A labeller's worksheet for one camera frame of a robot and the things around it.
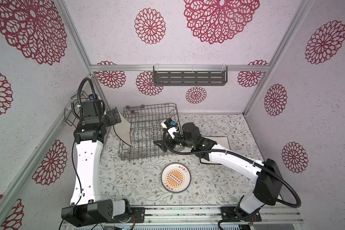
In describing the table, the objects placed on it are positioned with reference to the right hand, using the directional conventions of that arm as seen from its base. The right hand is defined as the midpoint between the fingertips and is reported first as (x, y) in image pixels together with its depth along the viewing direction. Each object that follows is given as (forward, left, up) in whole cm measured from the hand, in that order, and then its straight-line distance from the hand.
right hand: (159, 132), depth 72 cm
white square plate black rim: (+22, +32, -26) cm, 47 cm away
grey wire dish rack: (+34, +18, -29) cm, 48 cm away
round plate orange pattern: (-12, -8, -27) cm, 31 cm away
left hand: (+3, +26, +6) cm, 27 cm away
